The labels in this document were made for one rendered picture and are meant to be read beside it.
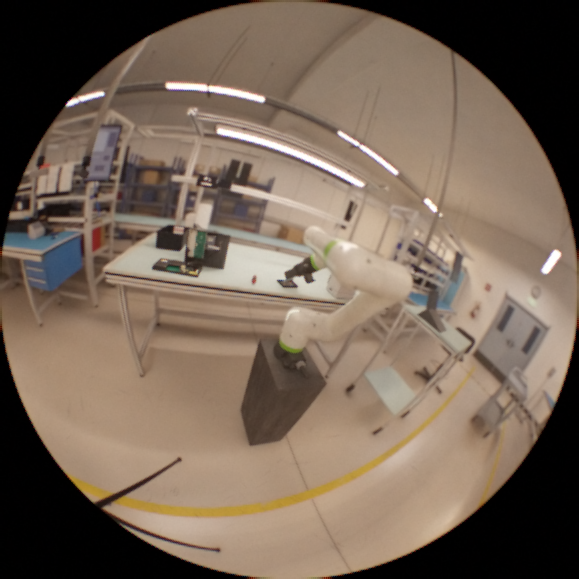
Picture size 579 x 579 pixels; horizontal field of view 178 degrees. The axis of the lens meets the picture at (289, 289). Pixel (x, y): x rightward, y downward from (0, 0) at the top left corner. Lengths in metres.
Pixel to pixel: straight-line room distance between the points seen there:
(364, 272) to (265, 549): 1.55
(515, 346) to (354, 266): 6.35
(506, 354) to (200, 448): 6.75
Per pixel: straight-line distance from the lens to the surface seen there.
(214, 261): 1.14
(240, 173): 2.89
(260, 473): 1.46
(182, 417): 1.55
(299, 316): 0.76
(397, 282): 0.56
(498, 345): 6.59
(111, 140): 1.99
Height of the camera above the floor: 1.42
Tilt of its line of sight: 23 degrees down
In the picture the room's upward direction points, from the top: 19 degrees clockwise
